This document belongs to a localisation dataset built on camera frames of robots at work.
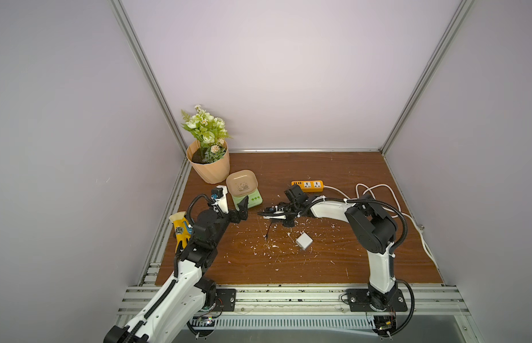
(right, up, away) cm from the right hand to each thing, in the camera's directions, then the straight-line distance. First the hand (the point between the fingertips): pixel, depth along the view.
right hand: (273, 215), depth 93 cm
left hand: (-13, +11, -16) cm, 24 cm away
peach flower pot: (-27, +19, +4) cm, 33 cm away
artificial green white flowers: (-28, +37, -1) cm, 47 cm away
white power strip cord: (+55, +1, +1) cm, 55 cm away
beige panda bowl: (-16, +14, +10) cm, 23 cm away
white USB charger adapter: (+13, -9, -7) cm, 17 cm away
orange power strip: (+18, +12, +10) cm, 24 cm away
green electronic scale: (-9, +6, +6) cm, 13 cm away
